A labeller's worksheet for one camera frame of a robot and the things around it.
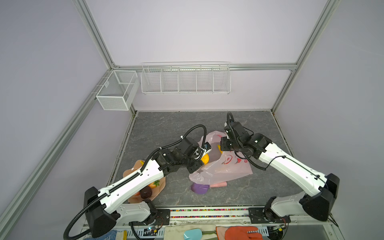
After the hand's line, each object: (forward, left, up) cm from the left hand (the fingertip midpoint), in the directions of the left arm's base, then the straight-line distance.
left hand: (198, 161), depth 73 cm
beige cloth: (-27, +12, -18) cm, 34 cm away
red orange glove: (-29, -19, -18) cm, 39 cm away
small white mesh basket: (+51, +51, +4) cm, 72 cm away
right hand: (+8, -13, +2) cm, 15 cm away
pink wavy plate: (-9, +24, -16) cm, 30 cm away
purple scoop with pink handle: (-8, 0, -18) cm, 19 cm away
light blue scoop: (-28, +4, -19) cm, 34 cm away
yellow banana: (+2, -10, +8) cm, 13 cm away
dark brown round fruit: (-10, +28, -13) cm, 32 cm away
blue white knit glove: (-26, +42, -17) cm, 53 cm away
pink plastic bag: (-3, -11, -3) cm, 12 cm away
